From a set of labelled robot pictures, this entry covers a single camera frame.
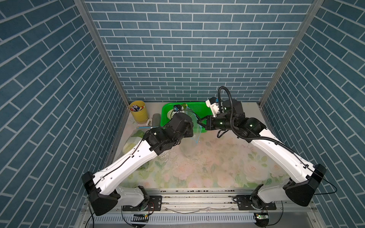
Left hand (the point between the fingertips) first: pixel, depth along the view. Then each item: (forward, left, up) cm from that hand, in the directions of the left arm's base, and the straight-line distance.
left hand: (194, 126), depth 69 cm
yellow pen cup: (+29, +39, -19) cm, 52 cm away
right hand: (0, -2, +3) cm, 4 cm away
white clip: (+24, +32, -28) cm, 49 cm away
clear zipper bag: (-1, +5, -21) cm, 22 cm away
